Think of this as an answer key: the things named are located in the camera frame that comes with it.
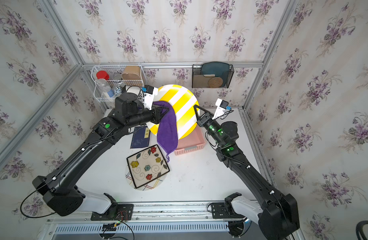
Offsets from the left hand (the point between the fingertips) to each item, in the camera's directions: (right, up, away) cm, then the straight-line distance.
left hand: (172, 111), depth 63 cm
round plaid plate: (-14, -40, +19) cm, 47 cm away
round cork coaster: (+25, +22, +34) cm, 47 cm away
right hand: (+10, +2, +1) cm, 10 cm away
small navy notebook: (-26, -15, +39) cm, 49 cm away
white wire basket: (-41, +21, +30) cm, 55 cm away
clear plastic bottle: (-42, +15, +24) cm, 51 cm away
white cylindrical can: (-27, +16, +31) cm, 45 cm away
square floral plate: (-18, -31, +25) cm, 44 cm away
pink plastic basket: (+12, -18, +36) cm, 42 cm away
